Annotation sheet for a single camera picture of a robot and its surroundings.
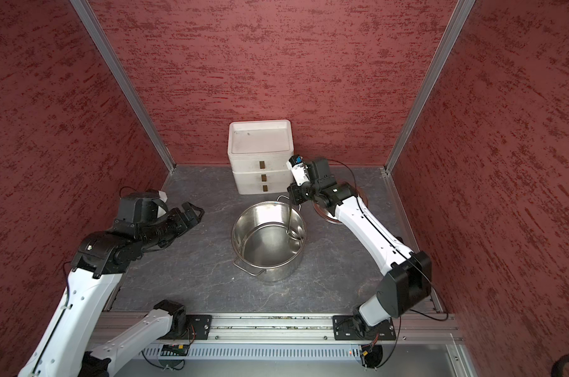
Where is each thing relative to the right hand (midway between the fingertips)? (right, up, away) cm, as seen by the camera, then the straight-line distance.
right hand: (288, 193), depth 79 cm
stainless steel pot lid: (+17, -11, +25) cm, 32 cm away
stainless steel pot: (-8, -19, +15) cm, 26 cm away
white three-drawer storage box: (-13, +17, +16) cm, 27 cm away
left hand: (-28, -9, -12) cm, 32 cm away
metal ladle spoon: (0, -16, +9) cm, 18 cm away
